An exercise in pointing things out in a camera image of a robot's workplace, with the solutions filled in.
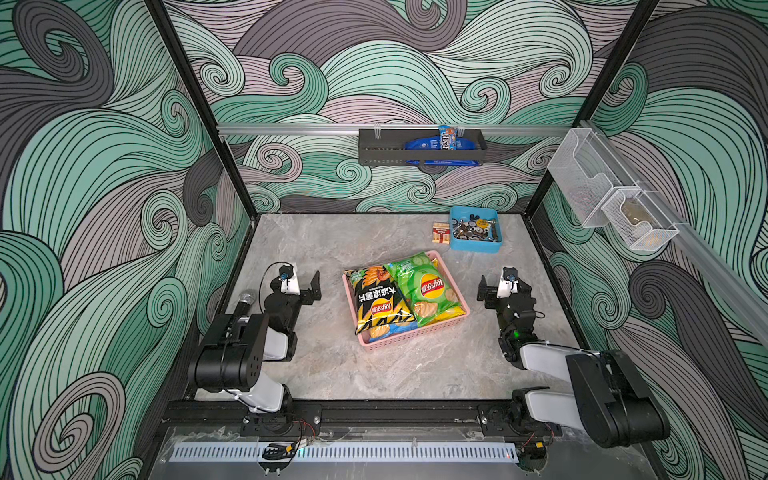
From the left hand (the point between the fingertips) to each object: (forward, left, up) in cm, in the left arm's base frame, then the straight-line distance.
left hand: (302, 269), depth 89 cm
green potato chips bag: (-7, -37, +1) cm, 38 cm away
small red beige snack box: (+25, -48, -11) cm, 55 cm away
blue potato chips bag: (-16, -27, -7) cm, 32 cm away
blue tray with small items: (+27, -61, -11) cm, 67 cm away
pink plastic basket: (-16, -35, -7) cm, 39 cm away
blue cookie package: (+33, -40, +23) cm, 57 cm away
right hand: (-3, -61, -1) cm, 62 cm away
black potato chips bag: (-11, -24, +1) cm, 26 cm away
